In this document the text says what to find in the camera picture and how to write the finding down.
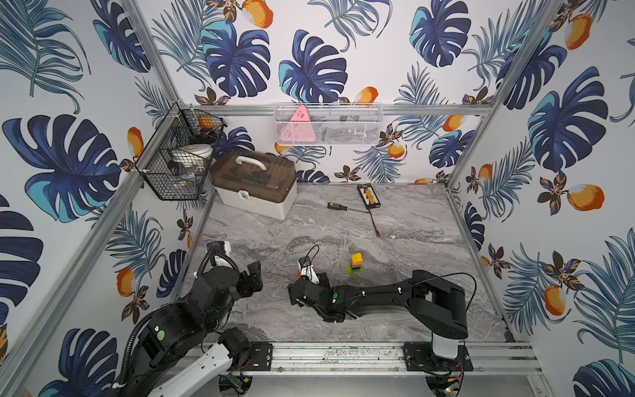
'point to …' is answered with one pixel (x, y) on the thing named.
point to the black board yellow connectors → (369, 196)
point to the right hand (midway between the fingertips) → (300, 281)
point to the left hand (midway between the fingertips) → (246, 263)
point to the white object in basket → (202, 150)
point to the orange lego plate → (298, 274)
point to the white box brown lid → (257, 183)
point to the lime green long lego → (350, 270)
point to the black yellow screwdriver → (341, 207)
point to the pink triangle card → (300, 129)
